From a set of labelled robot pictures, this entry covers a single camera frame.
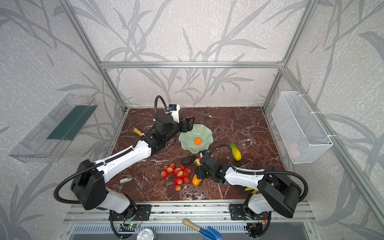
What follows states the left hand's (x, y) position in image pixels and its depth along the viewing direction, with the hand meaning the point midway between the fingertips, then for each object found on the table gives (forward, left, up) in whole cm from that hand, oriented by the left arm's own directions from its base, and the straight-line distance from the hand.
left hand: (193, 113), depth 79 cm
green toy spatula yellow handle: (+6, +40, -28) cm, 49 cm away
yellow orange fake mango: (-28, -2, -24) cm, 37 cm away
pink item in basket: (-18, -51, -7) cm, 54 cm away
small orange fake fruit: (-2, -2, -25) cm, 25 cm away
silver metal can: (-51, +18, -21) cm, 58 cm away
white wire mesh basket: (-20, -47, +8) cm, 52 cm away
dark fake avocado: (-16, +3, -25) cm, 30 cm away
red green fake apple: (-17, -2, -24) cm, 29 cm away
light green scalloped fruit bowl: (0, +5, -28) cm, 28 cm away
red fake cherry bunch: (-26, +7, -20) cm, 34 cm away
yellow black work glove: (-31, -30, -25) cm, 50 cm away
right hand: (-19, -4, -25) cm, 32 cm away
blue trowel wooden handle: (-50, -8, -26) cm, 57 cm away
